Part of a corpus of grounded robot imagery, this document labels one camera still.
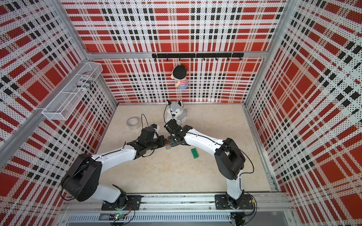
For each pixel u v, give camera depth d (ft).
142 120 3.57
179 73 3.00
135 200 2.45
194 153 2.98
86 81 2.51
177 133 2.09
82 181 1.41
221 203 2.38
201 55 2.90
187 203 2.46
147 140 2.29
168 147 2.95
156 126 2.76
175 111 3.07
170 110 3.06
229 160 1.55
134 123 3.52
